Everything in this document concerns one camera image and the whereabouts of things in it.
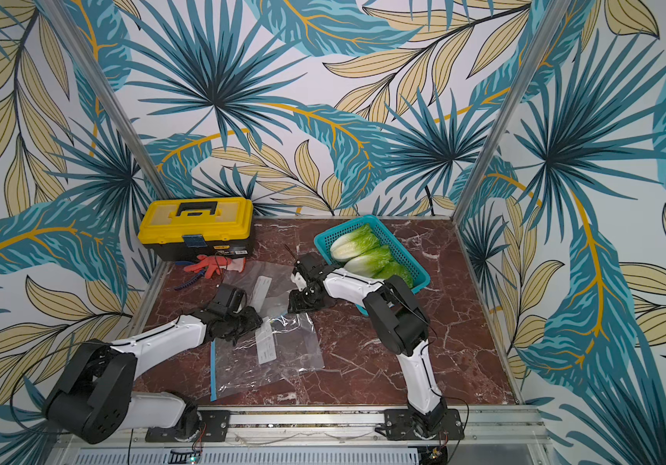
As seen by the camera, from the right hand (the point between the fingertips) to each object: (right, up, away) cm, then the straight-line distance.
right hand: (294, 309), depth 93 cm
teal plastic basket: (+9, +21, +10) cm, 25 cm away
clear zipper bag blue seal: (-5, -12, -8) cm, 15 cm away
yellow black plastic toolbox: (-36, +26, +4) cm, 45 cm away
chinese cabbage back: (+19, +20, +7) cm, 29 cm away
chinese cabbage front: (+31, +13, -2) cm, 34 cm away
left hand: (-11, -4, -4) cm, 12 cm away
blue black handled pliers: (-35, +10, +7) cm, 37 cm away
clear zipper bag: (-10, +7, +5) cm, 13 cm away
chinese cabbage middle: (+25, +15, +2) cm, 29 cm away
